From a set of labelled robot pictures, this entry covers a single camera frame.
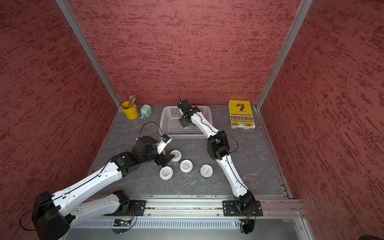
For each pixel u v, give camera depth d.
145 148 0.58
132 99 1.03
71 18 0.74
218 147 0.68
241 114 1.11
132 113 1.11
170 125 1.09
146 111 1.10
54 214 0.38
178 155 0.85
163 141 0.67
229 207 0.74
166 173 0.80
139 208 0.74
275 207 0.76
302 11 0.72
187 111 0.79
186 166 0.82
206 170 0.81
